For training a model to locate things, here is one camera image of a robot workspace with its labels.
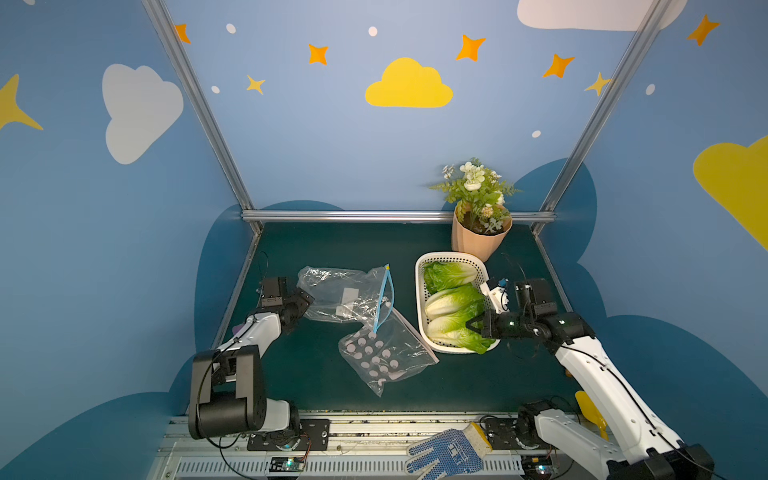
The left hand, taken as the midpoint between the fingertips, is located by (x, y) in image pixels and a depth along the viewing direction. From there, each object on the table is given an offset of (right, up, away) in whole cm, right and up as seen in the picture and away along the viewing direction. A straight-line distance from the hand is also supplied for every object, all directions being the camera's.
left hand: (309, 300), depth 93 cm
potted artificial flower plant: (+58, +27, +9) cm, 64 cm away
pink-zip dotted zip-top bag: (+24, -14, -5) cm, 29 cm away
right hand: (+47, -3, -16) cm, 50 cm away
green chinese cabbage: (+42, +8, +3) cm, 43 cm away
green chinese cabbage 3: (+42, -6, -13) cm, 45 cm away
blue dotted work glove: (+43, -34, -21) cm, 59 cm away
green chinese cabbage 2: (+48, +1, -2) cm, 48 cm away
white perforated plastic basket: (+35, -10, -9) cm, 38 cm away
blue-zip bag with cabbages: (+11, +1, +8) cm, 14 cm away
